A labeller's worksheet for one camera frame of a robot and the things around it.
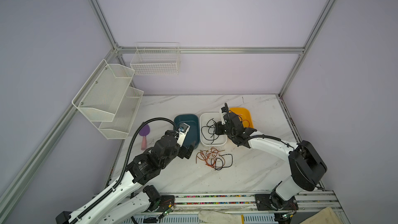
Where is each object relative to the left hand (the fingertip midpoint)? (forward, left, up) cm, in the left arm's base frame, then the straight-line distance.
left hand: (184, 138), depth 70 cm
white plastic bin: (+13, -12, -22) cm, 28 cm away
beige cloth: (-28, -66, -23) cm, 75 cm away
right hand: (+15, -15, -10) cm, 23 cm away
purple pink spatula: (+18, +30, -24) cm, 42 cm away
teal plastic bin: (+17, -3, -25) cm, 31 cm away
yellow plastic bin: (+31, -38, -22) cm, 54 cm away
